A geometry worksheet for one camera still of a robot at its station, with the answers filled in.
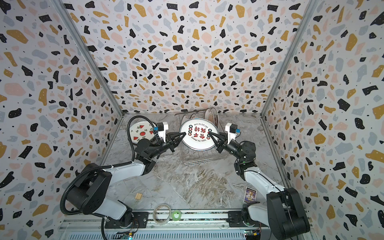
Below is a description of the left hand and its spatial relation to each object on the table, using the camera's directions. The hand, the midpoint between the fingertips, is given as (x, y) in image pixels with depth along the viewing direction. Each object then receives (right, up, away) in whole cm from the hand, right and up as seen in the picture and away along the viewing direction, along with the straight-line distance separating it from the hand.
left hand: (185, 133), depth 71 cm
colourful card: (+35, -34, +10) cm, 49 cm away
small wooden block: (-26, -34, +9) cm, 44 cm away
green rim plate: (+18, +10, +29) cm, 35 cm away
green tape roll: (-4, -41, +6) cm, 42 cm away
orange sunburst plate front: (-4, +9, +33) cm, 34 cm away
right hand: (+11, 0, -1) cm, 11 cm away
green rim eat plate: (+6, -2, +3) cm, 7 cm away
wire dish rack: (+1, -17, +27) cm, 31 cm away
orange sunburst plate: (+2, +11, +32) cm, 34 cm away
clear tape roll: (-16, -42, +4) cm, 45 cm away
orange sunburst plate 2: (+13, +11, +35) cm, 39 cm away
